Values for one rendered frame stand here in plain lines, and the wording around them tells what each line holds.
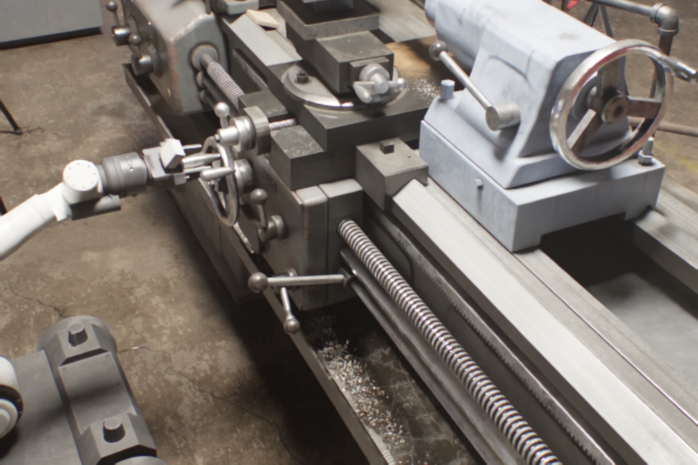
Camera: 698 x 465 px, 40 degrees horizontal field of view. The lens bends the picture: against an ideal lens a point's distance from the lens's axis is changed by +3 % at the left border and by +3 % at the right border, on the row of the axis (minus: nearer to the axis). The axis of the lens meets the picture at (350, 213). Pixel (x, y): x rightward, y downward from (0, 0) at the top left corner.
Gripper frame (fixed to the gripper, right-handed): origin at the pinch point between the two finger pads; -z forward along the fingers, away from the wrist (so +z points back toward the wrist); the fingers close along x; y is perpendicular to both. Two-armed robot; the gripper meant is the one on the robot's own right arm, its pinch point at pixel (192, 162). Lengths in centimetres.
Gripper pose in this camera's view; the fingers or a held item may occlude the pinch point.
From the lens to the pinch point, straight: 201.2
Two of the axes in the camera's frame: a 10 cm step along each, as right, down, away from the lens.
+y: -1.7, 5.9, 7.9
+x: -4.0, -7.8, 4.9
